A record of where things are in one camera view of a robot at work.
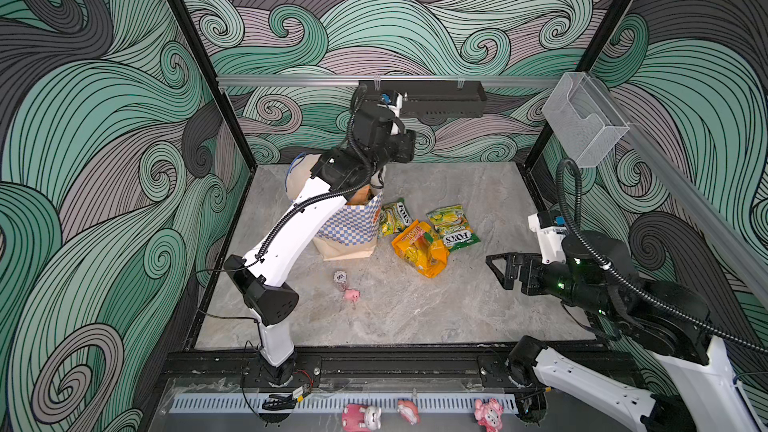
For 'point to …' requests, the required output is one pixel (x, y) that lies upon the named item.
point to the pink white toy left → (355, 416)
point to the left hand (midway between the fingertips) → (408, 130)
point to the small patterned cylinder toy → (340, 277)
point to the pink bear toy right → (489, 413)
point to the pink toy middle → (409, 411)
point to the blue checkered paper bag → (353, 232)
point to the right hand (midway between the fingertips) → (504, 261)
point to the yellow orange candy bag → (420, 246)
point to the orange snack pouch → (360, 197)
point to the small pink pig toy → (352, 295)
